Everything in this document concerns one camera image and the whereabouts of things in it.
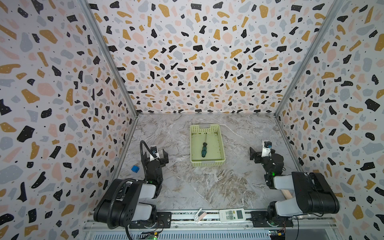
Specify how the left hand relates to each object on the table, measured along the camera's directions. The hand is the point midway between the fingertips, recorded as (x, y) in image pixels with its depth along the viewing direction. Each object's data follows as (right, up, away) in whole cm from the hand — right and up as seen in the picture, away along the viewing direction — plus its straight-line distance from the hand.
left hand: (156, 151), depth 87 cm
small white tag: (+26, -30, -13) cm, 42 cm away
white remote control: (+41, -30, -12) cm, 53 cm away
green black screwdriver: (+28, -2, +10) cm, 30 cm away
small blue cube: (-13, -11, +2) cm, 17 cm away
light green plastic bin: (+36, -4, +13) cm, 38 cm away
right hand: (+62, +2, +4) cm, 62 cm away
